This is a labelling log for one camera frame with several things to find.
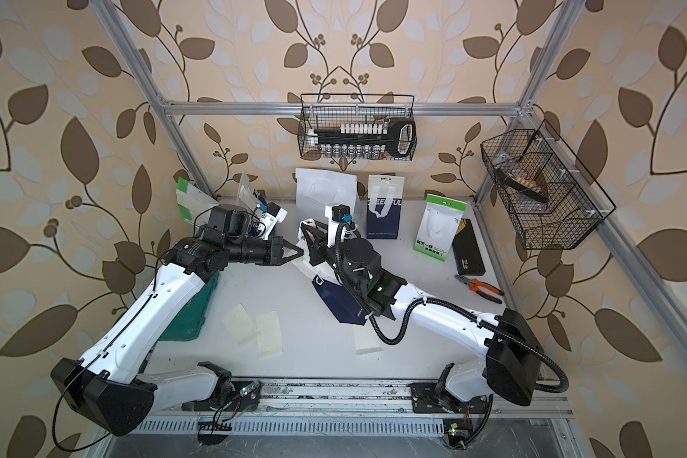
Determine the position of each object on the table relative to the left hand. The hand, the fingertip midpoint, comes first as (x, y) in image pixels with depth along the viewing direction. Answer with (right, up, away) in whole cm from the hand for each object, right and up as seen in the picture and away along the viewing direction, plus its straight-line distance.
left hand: (297, 249), depth 69 cm
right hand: (+2, +6, -1) cm, 6 cm away
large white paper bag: (+1, +19, +31) cm, 36 cm away
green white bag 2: (+42, +6, +23) cm, 48 cm away
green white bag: (-40, +13, +25) cm, 49 cm away
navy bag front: (+11, -15, +2) cm, 19 cm away
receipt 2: (-22, -25, +20) cm, 39 cm away
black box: (+55, -3, +34) cm, 64 cm away
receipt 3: (-12, -29, +17) cm, 36 cm away
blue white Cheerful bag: (-21, +15, +22) cm, 34 cm away
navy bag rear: (+24, +16, +27) cm, 40 cm away
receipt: (+6, -6, +2) cm, 8 cm away
